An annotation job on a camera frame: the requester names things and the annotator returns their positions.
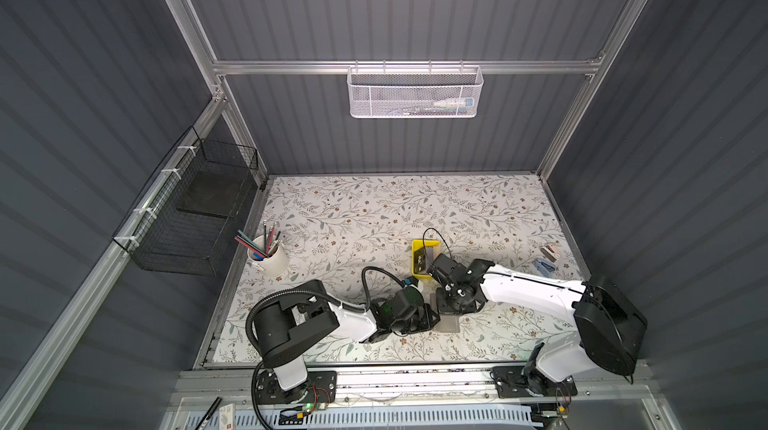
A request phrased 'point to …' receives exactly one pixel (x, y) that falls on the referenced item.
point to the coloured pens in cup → (271, 241)
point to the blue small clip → (544, 267)
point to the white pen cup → (275, 265)
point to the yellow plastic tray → (415, 246)
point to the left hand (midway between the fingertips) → (444, 322)
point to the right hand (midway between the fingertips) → (445, 311)
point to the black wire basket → (181, 221)
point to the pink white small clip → (551, 251)
